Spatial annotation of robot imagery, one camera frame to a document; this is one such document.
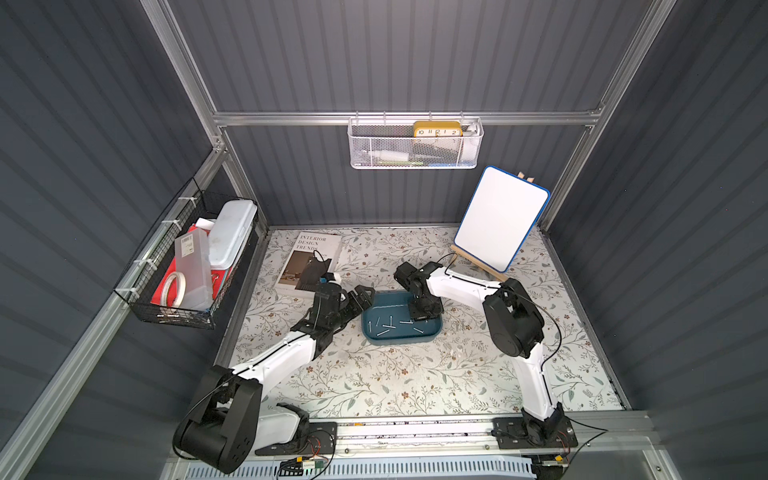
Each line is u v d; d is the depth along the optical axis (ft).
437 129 2.85
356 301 2.52
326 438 2.43
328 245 3.67
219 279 2.30
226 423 1.35
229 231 2.41
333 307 2.27
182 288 2.04
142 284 2.02
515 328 1.88
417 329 2.99
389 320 3.07
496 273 3.16
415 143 2.94
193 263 2.26
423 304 2.67
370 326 3.06
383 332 2.99
